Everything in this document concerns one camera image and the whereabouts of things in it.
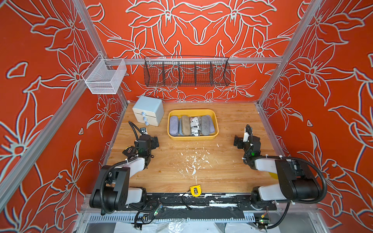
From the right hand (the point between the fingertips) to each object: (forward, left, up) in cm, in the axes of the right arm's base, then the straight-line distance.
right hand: (244, 134), depth 92 cm
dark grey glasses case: (+7, +25, 0) cm, 26 cm away
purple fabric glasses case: (+7, +46, -1) cm, 47 cm away
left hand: (-3, +63, 0) cm, 63 cm away
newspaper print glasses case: (+4, +32, 0) cm, 32 cm away
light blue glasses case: (+4, +42, -3) cm, 42 cm away
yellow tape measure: (-33, +32, -5) cm, 46 cm away
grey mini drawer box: (+12, +63, +8) cm, 65 cm away
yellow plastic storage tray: (+18, +18, +1) cm, 25 cm away
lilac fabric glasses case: (+6, +20, -4) cm, 21 cm away
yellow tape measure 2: (-11, +74, -3) cm, 75 cm away
